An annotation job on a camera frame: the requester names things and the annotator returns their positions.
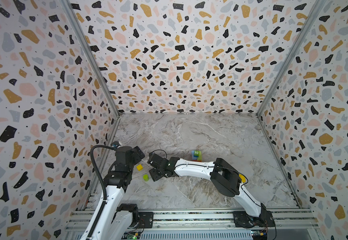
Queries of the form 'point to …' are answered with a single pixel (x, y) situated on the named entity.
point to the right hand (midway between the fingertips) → (150, 171)
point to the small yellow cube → (139, 167)
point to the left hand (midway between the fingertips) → (133, 150)
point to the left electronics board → (131, 235)
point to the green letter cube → (196, 153)
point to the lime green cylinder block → (145, 177)
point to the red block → (197, 160)
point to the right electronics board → (259, 234)
